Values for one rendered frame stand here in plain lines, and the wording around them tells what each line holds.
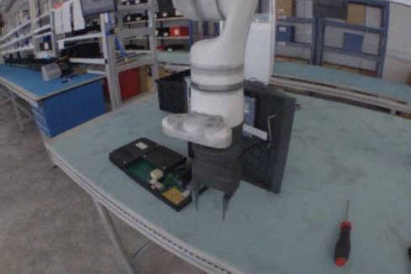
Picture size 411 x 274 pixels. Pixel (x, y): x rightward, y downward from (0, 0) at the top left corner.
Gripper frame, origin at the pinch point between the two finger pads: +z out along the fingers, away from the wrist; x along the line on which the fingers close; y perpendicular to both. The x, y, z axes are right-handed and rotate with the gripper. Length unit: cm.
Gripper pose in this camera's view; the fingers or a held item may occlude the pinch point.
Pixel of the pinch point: (210, 215)
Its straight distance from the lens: 41.5
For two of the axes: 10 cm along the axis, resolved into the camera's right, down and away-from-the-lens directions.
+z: 0.2, 9.1, 4.2
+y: 4.7, -3.8, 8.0
